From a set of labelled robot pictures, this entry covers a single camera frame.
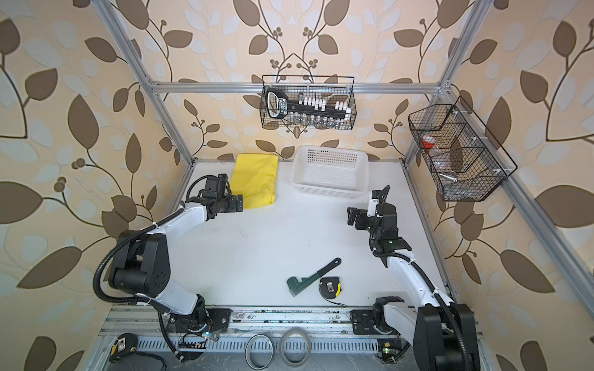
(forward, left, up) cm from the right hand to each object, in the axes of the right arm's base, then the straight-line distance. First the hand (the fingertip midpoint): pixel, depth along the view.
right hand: (361, 209), depth 86 cm
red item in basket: (+15, -24, +18) cm, 34 cm away
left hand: (+9, +53, -2) cm, 54 cm away
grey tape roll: (-40, +29, -9) cm, 50 cm away
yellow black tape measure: (-39, +76, -9) cm, 86 cm away
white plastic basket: (+31, +8, -12) cm, 34 cm away
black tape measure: (-24, +14, -11) cm, 30 cm away
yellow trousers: (+28, +45, -10) cm, 54 cm away
